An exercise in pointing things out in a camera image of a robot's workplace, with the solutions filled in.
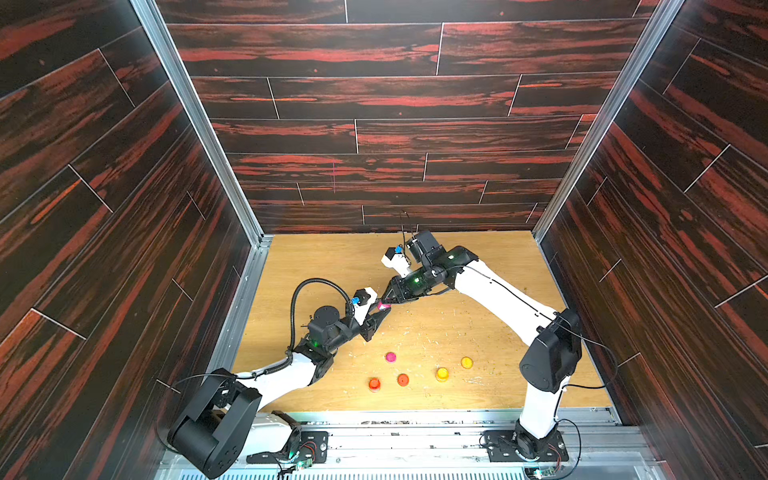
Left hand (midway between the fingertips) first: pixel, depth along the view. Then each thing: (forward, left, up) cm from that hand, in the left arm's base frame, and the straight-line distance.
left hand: (385, 305), depth 80 cm
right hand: (+3, -1, 0) cm, 3 cm away
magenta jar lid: (-7, -2, -18) cm, 19 cm away
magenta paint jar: (-2, 0, +2) cm, 3 cm away
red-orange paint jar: (-16, +3, -17) cm, 23 cm away
